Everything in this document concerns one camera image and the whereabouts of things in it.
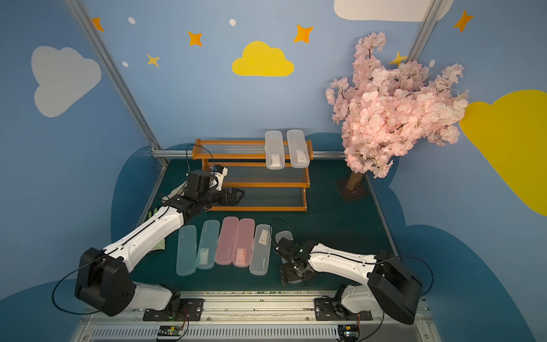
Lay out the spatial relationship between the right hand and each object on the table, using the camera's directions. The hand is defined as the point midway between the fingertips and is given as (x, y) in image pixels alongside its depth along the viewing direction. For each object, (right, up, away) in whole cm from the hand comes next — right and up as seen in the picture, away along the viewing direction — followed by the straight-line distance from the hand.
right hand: (296, 273), depth 83 cm
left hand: (-24, +34, +1) cm, 42 cm away
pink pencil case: (-30, +10, +9) cm, 32 cm away
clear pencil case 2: (-5, +13, +10) cm, 17 cm away
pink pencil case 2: (-22, +9, +8) cm, 25 cm away
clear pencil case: (-14, +7, +6) cm, 17 cm away
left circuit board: (-45, -15, -11) cm, 48 cm away
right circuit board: (+18, -16, -10) cm, 26 cm away
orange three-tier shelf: (-12, +33, -3) cm, 36 cm away
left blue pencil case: (-44, +4, +1) cm, 44 cm away
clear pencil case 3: (-9, +50, +4) cm, 51 cm away
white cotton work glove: (-38, +34, -18) cm, 54 cm away
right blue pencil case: (-37, +10, +6) cm, 39 cm away
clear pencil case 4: (+1, +50, +2) cm, 50 cm away
